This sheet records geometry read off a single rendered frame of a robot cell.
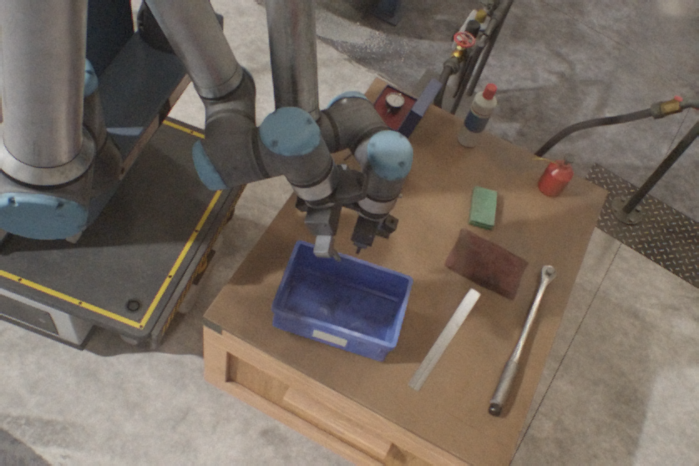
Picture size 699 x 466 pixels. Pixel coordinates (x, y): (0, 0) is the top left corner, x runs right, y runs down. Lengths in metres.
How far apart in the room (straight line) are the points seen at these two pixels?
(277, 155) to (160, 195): 0.98
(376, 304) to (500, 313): 0.33
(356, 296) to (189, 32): 0.88
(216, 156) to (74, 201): 0.24
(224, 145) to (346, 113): 0.31
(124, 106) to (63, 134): 0.53
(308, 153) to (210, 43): 0.23
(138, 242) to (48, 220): 0.79
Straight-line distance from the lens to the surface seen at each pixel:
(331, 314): 1.76
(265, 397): 2.04
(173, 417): 2.15
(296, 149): 1.15
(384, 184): 1.39
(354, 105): 1.44
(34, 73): 1.05
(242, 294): 1.77
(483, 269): 1.92
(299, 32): 1.26
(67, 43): 1.02
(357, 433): 1.85
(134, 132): 1.62
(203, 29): 1.17
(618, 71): 3.48
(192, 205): 2.09
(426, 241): 1.93
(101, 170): 1.49
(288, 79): 1.30
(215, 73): 1.22
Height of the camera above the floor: 2.04
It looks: 56 degrees down
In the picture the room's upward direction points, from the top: 19 degrees clockwise
